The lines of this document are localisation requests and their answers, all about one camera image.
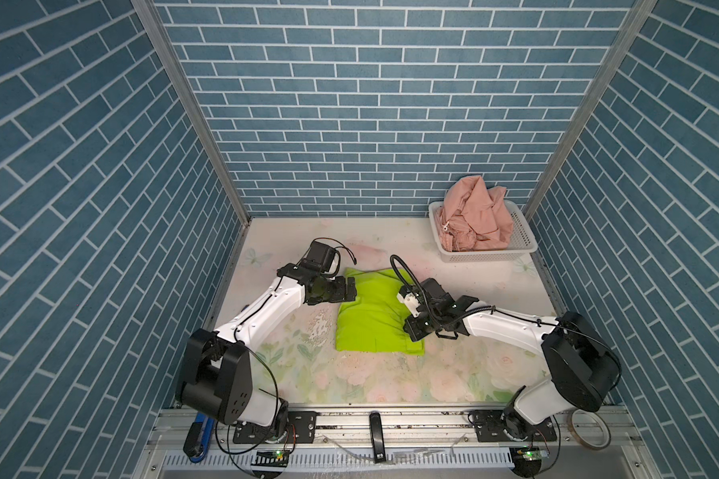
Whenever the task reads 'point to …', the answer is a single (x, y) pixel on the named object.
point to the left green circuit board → (278, 458)
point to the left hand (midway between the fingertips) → (344, 292)
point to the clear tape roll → (588, 428)
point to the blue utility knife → (198, 437)
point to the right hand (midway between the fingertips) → (402, 325)
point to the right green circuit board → (525, 460)
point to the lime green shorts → (374, 320)
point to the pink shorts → (473, 217)
